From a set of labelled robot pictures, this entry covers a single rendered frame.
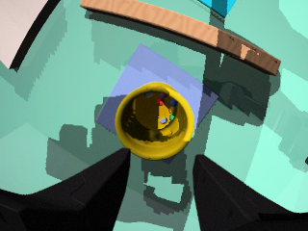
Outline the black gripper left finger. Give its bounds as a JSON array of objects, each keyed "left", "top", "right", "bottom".
[{"left": 0, "top": 147, "right": 131, "bottom": 231}]

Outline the long wooden plank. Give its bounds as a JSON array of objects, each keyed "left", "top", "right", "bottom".
[{"left": 80, "top": 0, "right": 281, "bottom": 76}]

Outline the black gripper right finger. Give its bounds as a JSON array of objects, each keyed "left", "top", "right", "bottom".
[{"left": 192, "top": 154, "right": 308, "bottom": 231}]

